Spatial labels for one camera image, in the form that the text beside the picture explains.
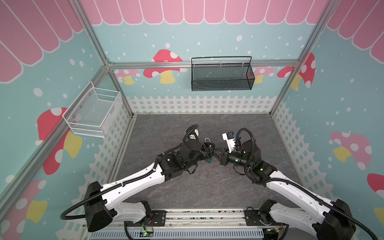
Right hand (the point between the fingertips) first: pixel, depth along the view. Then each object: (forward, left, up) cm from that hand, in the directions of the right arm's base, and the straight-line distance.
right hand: (210, 151), depth 71 cm
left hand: (+1, 0, 0) cm, 1 cm away
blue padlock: (-8, +1, +6) cm, 10 cm away
